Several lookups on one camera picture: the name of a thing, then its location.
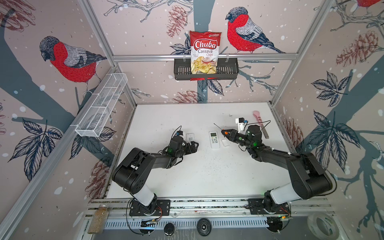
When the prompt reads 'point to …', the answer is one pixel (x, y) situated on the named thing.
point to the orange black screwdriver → (225, 132)
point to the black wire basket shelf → (227, 70)
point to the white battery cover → (225, 142)
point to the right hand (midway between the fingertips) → (220, 134)
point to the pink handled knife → (256, 113)
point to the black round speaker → (204, 226)
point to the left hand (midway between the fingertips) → (194, 145)
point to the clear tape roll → (322, 226)
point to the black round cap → (169, 229)
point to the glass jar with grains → (99, 220)
